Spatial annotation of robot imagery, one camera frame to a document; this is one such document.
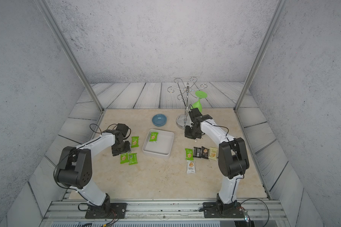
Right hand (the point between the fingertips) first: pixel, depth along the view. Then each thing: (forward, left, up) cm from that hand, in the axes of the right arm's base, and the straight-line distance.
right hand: (187, 134), depth 91 cm
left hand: (-9, +39, -9) cm, 41 cm away
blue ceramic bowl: (+19, +20, -9) cm, 30 cm away
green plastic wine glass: (+13, -7, +21) cm, 26 cm away
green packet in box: (+4, +23, -8) cm, 25 cm away
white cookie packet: (-18, -2, -10) cm, 21 cm away
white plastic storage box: (0, +20, -10) cm, 22 cm away
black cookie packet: (-7, -7, -10) cm, 14 cm away
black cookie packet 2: (-8, -12, -10) cm, 17 cm away
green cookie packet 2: (-12, +35, -9) cm, 38 cm away
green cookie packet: (-9, -1, -10) cm, 14 cm away
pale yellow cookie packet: (-8, -17, -11) cm, 22 cm away
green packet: (+1, +36, -10) cm, 38 cm away
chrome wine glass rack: (+20, +2, -9) cm, 22 cm away
